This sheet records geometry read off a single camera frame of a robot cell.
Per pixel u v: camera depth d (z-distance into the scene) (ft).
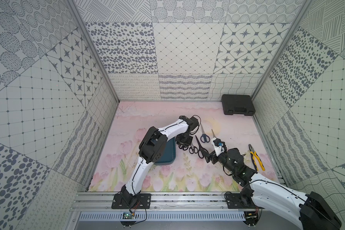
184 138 2.67
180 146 3.08
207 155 2.37
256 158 2.93
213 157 2.35
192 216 2.30
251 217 2.39
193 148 3.05
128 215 2.35
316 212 1.33
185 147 3.05
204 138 3.22
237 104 3.72
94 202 2.46
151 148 1.96
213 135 3.31
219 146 2.24
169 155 2.88
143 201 2.42
